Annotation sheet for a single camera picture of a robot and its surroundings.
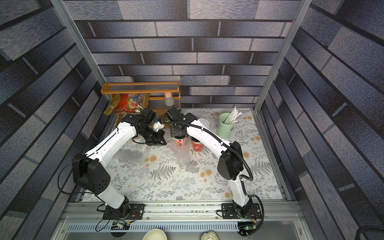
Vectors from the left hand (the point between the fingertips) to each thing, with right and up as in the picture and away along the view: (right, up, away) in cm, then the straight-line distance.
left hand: (167, 142), depth 79 cm
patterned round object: (+22, -41, -12) cm, 48 cm away
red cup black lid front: (+16, -3, +7) cm, 18 cm away
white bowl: (-3, -40, -13) cm, 43 cm away
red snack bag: (-29, +23, +16) cm, 40 cm away
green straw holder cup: (+35, +6, +16) cm, 39 cm away
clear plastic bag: (-25, -10, +16) cm, 31 cm away
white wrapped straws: (+39, +13, +16) cm, 44 cm away
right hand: (+5, +6, +7) cm, 11 cm away
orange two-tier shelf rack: (-5, +29, +18) cm, 34 cm away
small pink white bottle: (-2, +27, +19) cm, 33 cm away
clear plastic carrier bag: (+7, -5, +11) cm, 14 cm away
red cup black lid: (+6, +1, +4) cm, 8 cm away
